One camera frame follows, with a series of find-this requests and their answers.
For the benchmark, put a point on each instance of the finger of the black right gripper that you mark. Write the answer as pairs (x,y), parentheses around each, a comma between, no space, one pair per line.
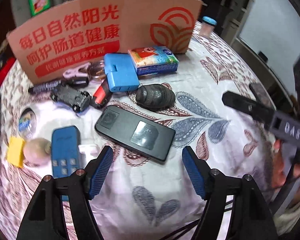
(256,110)

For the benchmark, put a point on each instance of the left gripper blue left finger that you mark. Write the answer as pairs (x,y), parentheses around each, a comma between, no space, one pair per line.
(97,171)

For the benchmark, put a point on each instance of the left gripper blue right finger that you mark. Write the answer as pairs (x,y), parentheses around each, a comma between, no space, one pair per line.
(190,161)

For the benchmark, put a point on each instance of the blue plastic adapter box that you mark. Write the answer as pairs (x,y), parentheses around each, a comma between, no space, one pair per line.
(120,72)

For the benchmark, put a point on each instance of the person right hand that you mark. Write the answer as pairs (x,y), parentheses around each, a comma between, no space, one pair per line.
(279,176)

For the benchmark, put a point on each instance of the blue remote control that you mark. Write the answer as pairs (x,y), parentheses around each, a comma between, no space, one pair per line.
(65,156)

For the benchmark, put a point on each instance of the black power bank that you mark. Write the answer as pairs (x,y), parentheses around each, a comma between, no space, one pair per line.
(135,133)

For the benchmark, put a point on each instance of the round beige ball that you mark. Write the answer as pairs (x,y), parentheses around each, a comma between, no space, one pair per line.
(37,151)

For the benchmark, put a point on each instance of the black toy car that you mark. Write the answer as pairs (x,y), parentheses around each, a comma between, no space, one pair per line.
(77,100)

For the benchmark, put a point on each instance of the red black lighter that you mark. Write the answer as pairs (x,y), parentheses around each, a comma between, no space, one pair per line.
(102,95)

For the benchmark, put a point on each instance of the black grenade shaped toy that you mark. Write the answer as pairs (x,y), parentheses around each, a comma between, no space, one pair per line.
(154,97)

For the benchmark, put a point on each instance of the yellow sponge block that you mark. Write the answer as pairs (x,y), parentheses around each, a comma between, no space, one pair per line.
(15,151)

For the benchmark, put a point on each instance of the round tin can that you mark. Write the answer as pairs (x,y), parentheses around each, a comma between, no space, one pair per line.
(27,124)

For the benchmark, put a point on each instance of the dark wrapped snack bar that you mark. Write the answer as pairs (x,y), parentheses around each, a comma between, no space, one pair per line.
(74,82)

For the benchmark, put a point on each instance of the blue lid toothpick jar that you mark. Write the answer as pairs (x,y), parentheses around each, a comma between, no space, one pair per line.
(208,26)

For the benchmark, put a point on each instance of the pink hair clip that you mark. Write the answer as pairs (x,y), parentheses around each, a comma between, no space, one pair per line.
(79,71)

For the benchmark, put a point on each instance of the colourful tissue pack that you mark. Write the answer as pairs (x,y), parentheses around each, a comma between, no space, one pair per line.
(153,60)

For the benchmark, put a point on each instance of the brown cardboard box red print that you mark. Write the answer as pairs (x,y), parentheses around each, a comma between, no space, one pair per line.
(81,31)

